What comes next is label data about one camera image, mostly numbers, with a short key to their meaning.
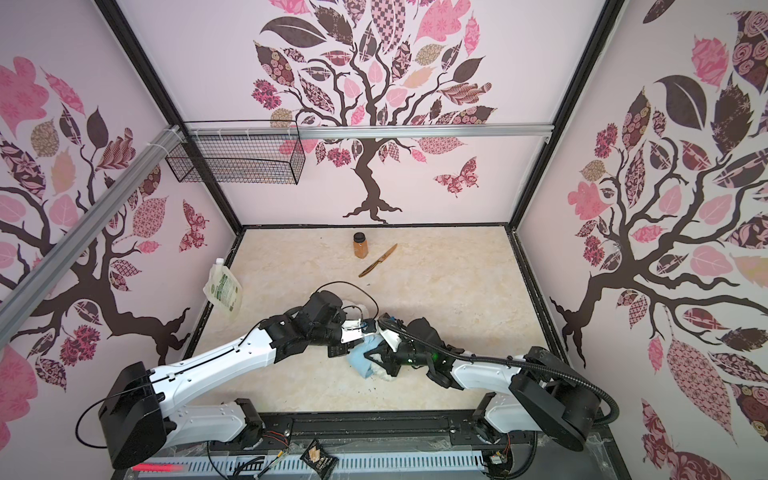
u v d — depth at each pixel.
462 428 0.74
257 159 0.79
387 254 1.13
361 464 0.70
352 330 0.66
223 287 0.90
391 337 0.71
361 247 1.07
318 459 0.69
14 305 0.50
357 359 0.76
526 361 0.48
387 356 0.71
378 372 0.75
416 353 0.69
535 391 0.43
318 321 0.60
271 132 0.92
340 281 0.59
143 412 0.38
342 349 0.68
